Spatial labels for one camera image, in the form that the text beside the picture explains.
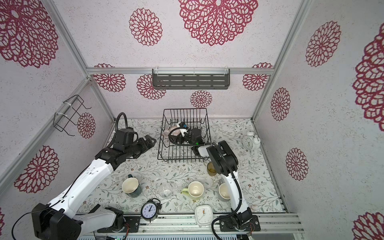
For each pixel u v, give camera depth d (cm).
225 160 55
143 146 69
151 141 72
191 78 95
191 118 117
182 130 89
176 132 90
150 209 76
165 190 86
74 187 44
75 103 82
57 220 37
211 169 93
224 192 83
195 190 83
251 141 95
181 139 90
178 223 75
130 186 84
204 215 75
